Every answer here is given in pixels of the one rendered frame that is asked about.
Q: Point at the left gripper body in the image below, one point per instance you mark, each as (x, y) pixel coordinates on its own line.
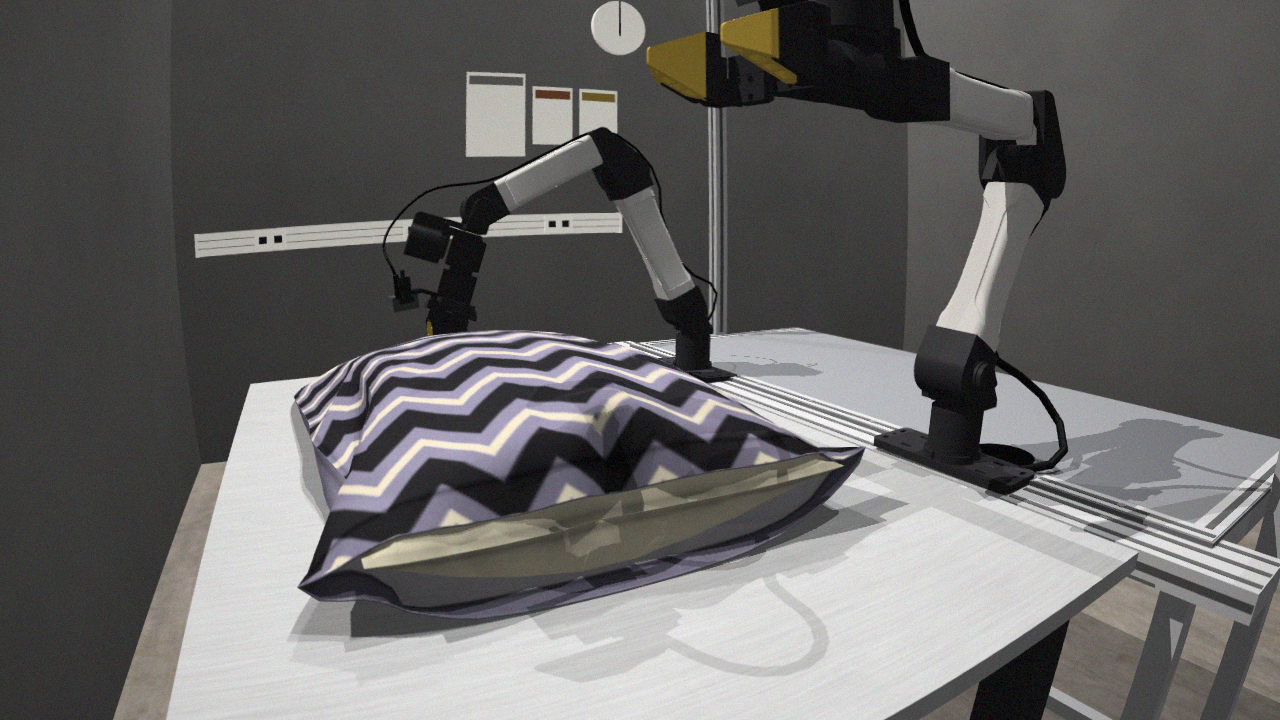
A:
(803, 48)

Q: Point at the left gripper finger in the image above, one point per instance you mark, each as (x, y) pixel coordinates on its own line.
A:
(681, 64)
(756, 38)

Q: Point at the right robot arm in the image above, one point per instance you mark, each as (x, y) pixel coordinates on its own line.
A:
(625, 172)

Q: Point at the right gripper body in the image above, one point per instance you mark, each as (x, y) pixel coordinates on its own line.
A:
(457, 287)

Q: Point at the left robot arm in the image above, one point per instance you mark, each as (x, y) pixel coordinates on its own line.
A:
(955, 357)

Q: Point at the cream pillow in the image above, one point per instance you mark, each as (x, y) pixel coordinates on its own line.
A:
(596, 531)

